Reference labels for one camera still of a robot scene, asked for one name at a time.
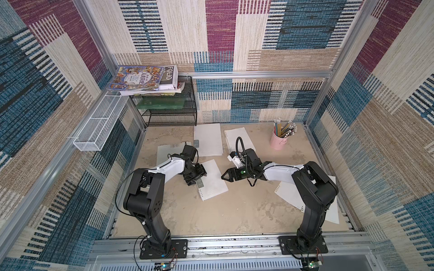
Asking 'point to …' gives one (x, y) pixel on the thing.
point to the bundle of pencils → (289, 129)
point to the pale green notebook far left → (163, 151)
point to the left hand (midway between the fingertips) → (202, 176)
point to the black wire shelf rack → (173, 110)
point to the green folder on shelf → (161, 103)
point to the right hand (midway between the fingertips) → (225, 175)
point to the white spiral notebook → (207, 139)
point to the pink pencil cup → (277, 143)
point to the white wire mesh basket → (99, 125)
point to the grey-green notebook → (231, 135)
